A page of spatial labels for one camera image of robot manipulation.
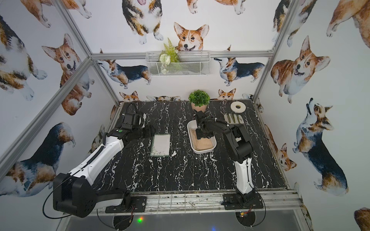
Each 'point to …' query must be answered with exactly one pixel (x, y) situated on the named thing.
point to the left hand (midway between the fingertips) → (154, 128)
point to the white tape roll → (240, 110)
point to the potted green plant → (199, 99)
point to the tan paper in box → (203, 143)
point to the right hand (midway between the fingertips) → (202, 134)
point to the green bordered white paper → (160, 145)
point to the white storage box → (191, 125)
